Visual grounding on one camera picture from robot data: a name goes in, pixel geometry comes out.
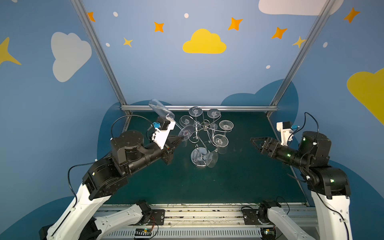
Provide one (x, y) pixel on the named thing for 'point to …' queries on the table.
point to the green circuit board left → (143, 232)
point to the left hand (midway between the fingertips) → (179, 133)
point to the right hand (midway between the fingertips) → (257, 140)
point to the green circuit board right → (268, 233)
